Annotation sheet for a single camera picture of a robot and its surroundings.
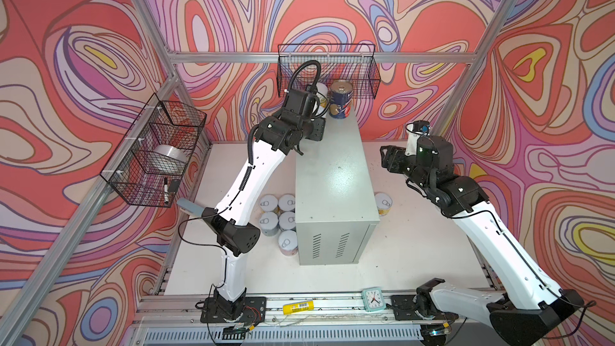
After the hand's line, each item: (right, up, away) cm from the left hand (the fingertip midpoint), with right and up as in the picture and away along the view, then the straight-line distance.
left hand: (317, 120), depth 74 cm
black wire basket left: (-49, -13, -4) cm, 51 cm away
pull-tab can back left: (-18, -29, +17) cm, 38 cm away
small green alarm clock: (+18, -56, 0) cm, 59 cm away
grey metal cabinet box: (+4, -25, -15) cm, 30 cm away
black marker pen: (-46, -22, -2) cm, 51 cm away
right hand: (+22, -11, -3) cm, 25 cm away
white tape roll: (-46, -10, 0) cm, 47 cm away
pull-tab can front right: (-10, -41, +8) cm, 43 cm away
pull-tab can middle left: (-17, -35, +12) cm, 41 cm away
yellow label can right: (+26, -29, +17) cm, 43 cm away
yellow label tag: (-9, -59, -1) cm, 59 cm away
